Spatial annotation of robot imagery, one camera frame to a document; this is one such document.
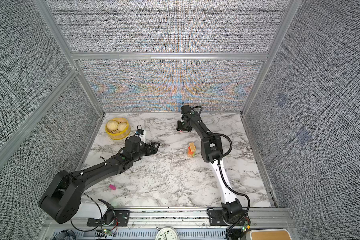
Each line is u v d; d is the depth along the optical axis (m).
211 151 0.70
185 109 0.92
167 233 0.66
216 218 0.73
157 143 0.85
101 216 0.60
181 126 0.98
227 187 0.66
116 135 1.03
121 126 1.03
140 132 0.77
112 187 0.83
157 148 0.82
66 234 0.67
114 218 0.72
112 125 1.03
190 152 0.91
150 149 0.76
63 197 0.43
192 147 0.90
